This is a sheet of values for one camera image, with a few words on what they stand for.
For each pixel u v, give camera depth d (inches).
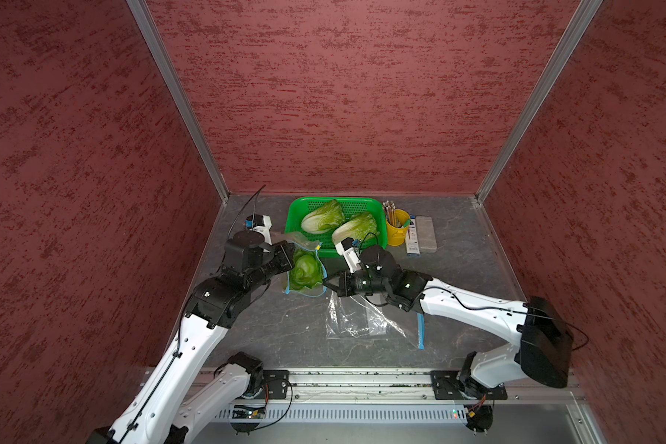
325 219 40.2
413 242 41.1
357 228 39.0
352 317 31.9
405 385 29.8
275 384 29.3
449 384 29.1
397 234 38.3
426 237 40.8
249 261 19.0
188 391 16.6
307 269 30.0
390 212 37.3
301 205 42.1
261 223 23.9
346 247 27.1
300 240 30.2
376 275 23.2
